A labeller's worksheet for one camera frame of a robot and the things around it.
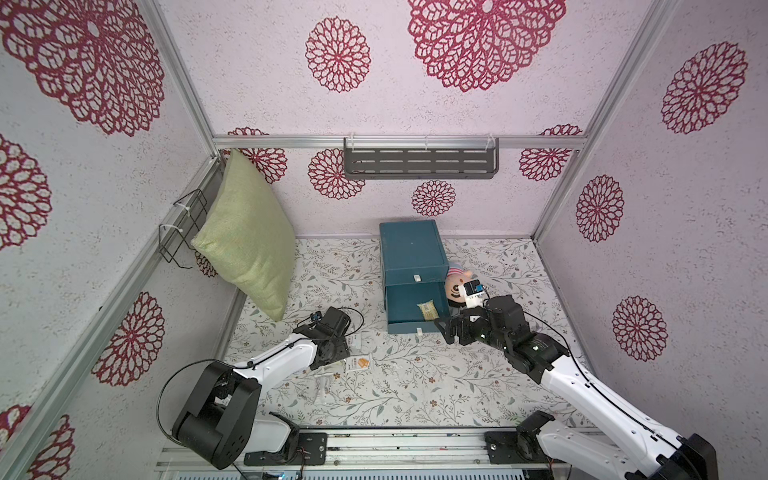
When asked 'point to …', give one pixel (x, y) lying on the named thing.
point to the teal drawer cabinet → (415, 271)
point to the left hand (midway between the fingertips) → (334, 353)
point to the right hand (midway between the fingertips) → (447, 314)
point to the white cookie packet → (359, 363)
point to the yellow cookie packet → (429, 310)
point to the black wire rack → (182, 224)
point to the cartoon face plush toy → (456, 276)
